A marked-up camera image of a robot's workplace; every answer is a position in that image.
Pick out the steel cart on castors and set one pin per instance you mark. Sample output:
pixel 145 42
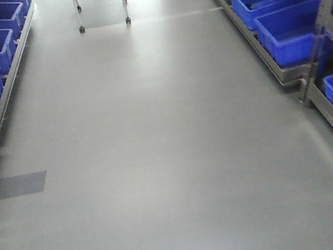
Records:
pixel 81 29

